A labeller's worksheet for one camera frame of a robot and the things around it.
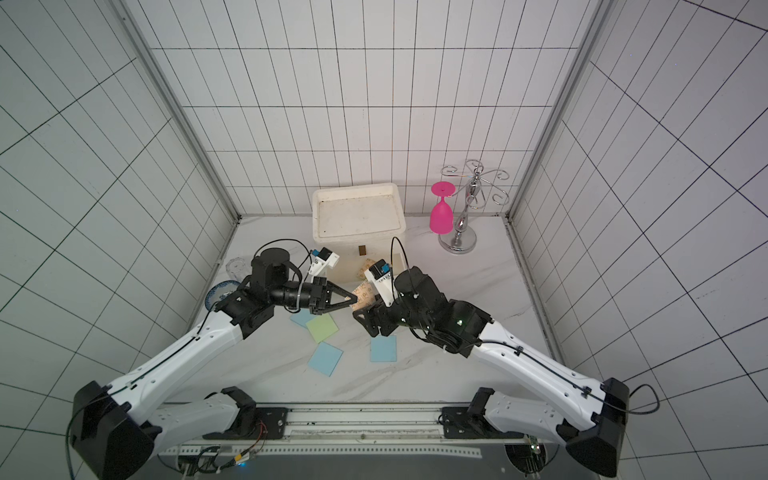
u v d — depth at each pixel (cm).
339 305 63
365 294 67
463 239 113
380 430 73
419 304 48
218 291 94
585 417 38
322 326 90
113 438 37
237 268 95
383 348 85
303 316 90
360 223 87
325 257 66
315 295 61
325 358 84
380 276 58
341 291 64
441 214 96
